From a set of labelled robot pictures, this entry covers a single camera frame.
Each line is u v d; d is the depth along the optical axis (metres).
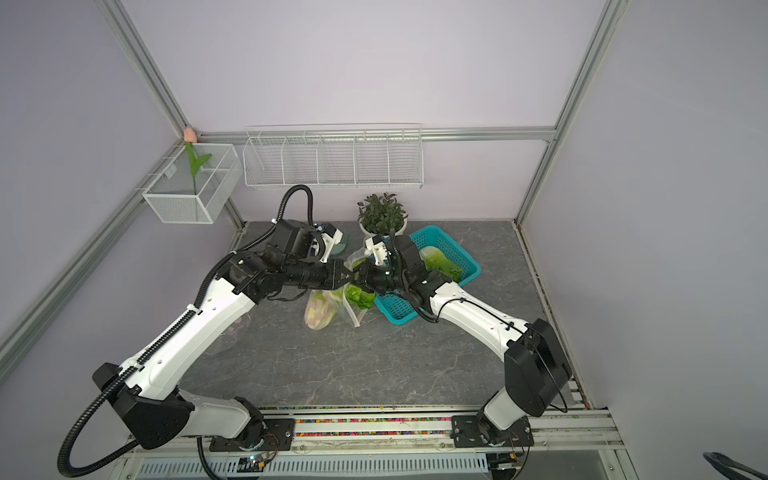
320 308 0.85
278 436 0.73
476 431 0.74
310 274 0.58
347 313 0.69
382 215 0.98
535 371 0.43
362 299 0.72
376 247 0.74
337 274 0.60
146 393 0.39
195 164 0.90
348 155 1.01
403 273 0.61
